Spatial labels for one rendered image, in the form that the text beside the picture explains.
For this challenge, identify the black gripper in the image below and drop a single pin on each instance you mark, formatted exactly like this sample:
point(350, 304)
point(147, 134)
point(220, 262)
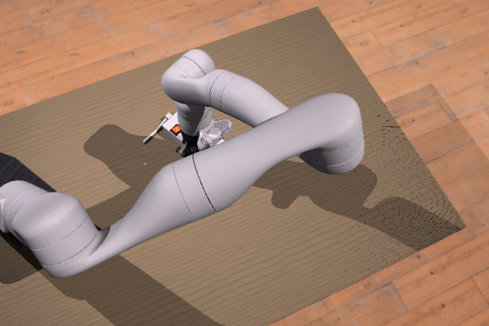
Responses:
point(189, 145)

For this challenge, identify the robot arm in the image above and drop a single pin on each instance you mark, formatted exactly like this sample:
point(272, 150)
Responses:
point(64, 239)

